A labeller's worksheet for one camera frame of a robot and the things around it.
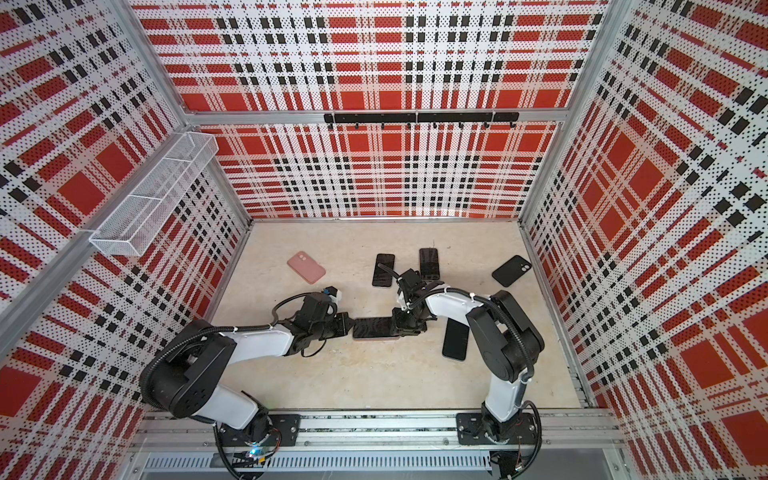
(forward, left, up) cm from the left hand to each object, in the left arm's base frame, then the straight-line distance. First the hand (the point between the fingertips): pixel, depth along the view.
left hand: (355, 331), depth 91 cm
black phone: (+3, -5, -4) cm, 7 cm away
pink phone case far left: (+25, +21, -1) cm, 33 cm away
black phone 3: (-3, -31, +1) cm, 31 cm away
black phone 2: (+20, -8, 0) cm, 22 cm away
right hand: (-2, -13, +2) cm, 13 cm away
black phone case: (+22, -54, 0) cm, 59 cm away
